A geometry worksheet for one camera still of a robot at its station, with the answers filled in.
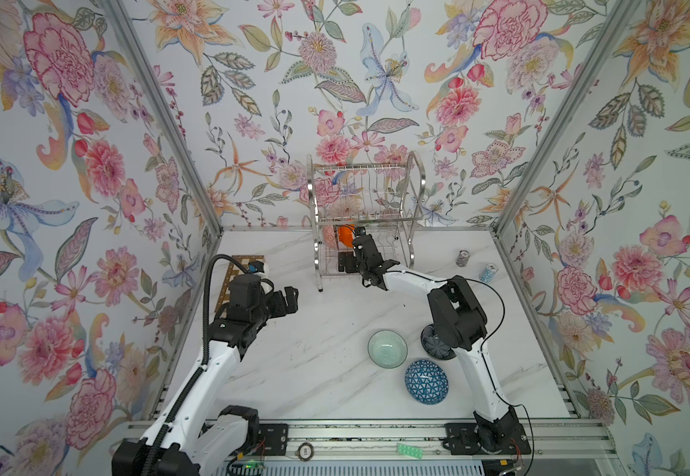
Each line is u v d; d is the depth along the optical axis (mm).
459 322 597
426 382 824
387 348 878
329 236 1017
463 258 1075
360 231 922
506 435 642
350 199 1145
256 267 706
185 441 405
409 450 713
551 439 766
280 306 720
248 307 598
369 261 820
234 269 683
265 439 721
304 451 726
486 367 617
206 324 512
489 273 1017
